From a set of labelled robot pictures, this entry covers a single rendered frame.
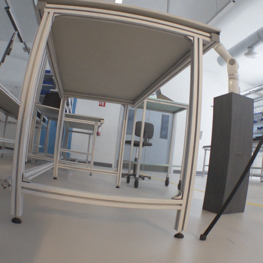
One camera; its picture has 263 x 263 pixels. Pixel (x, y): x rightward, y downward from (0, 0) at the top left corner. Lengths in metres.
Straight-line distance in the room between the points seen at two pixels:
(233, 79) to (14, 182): 1.62
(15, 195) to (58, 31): 0.92
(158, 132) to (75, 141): 2.68
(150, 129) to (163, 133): 3.98
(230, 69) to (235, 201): 0.99
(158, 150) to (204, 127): 1.90
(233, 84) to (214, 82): 7.78
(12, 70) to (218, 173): 7.90
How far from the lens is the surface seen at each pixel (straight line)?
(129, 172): 3.52
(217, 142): 1.84
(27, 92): 1.04
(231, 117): 1.75
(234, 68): 1.99
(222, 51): 2.10
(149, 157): 8.42
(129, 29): 1.34
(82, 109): 8.15
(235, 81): 1.95
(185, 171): 1.08
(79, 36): 1.50
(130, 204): 1.01
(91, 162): 4.09
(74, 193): 0.99
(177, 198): 1.07
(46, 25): 1.12
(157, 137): 8.50
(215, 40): 1.25
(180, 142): 8.69
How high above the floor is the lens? 0.34
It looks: 8 degrees up
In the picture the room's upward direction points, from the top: 6 degrees clockwise
